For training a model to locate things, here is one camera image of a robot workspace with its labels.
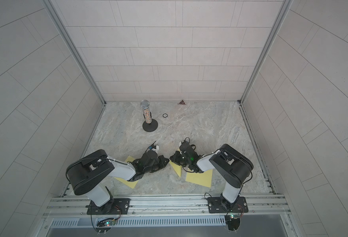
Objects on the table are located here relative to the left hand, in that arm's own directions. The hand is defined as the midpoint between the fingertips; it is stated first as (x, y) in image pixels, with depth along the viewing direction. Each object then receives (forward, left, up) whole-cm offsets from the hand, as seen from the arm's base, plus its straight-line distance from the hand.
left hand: (172, 162), depth 88 cm
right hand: (+2, +2, +1) cm, 2 cm away
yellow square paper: (-5, -3, +3) cm, 6 cm away
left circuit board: (-31, +29, +3) cm, 42 cm away
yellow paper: (-10, -18, +1) cm, 20 cm away
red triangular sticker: (+47, -6, +3) cm, 48 cm away
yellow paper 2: (-13, +21, +2) cm, 25 cm away
